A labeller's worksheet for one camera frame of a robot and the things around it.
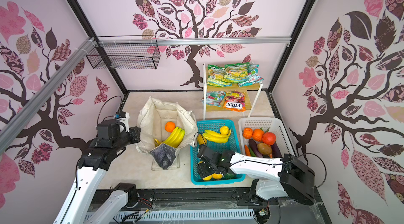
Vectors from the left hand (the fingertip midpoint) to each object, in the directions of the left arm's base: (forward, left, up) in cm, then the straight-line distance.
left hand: (140, 131), depth 73 cm
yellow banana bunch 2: (+7, -38, -18) cm, 43 cm away
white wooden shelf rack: (+18, -55, +9) cm, 58 cm away
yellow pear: (-18, -32, -11) cm, 38 cm away
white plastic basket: (+12, -72, -14) cm, 74 cm away
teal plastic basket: (+1, -46, -17) cm, 49 cm away
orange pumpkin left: (+8, -56, -15) cm, 58 cm away
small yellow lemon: (-16, -37, -16) cm, 43 cm away
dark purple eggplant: (0, -59, -17) cm, 62 cm away
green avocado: (-16, -43, -17) cm, 49 cm away
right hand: (-12, -29, -17) cm, 36 cm away
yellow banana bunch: (+4, -13, -17) cm, 22 cm away
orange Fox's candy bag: (+22, -48, -2) cm, 53 cm away
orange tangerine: (+13, -9, -17) cm, 23 cm away
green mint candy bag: (+24, -37, -2) cm, 44 cm away
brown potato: (-3, -64, -14) cm, 65 cm away
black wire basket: (+49, +9, +12) cm, 51 cm away
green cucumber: (-3, -57, -18) cm, 60 cm away
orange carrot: (-2, -55, -19) cm, 58 cm away
